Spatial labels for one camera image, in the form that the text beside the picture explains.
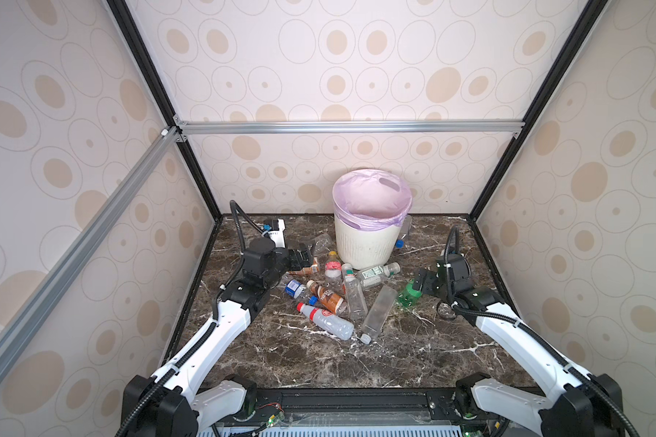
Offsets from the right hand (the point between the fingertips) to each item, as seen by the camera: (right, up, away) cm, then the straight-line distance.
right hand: (429, 277), depth 84 cm
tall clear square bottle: (-15, -13, +7) cm, 21 cm away
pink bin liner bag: (-16, +27, +16) cm, 35 cm away
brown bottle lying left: (-38, +1, +13) cm, 40 cm away
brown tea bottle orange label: (-31, -9, +5) cm, 32 cm away
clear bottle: (-1, +15, +25) cm, 29 cm away
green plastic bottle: (-5, -7, +6) cm, 11 cm away
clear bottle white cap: (-21, -11, +12) cm, 27 cm away
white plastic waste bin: (-19, +8, +6) cm, 22 cm away
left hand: (-36, +11, -9) cm, 39 cm away
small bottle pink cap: (-30, -1, +14) cm, 33 cm away
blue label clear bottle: (-42, -5, +8) cm, 43 cm away
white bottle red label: (-32, -14, +1) cm, 35 cm away
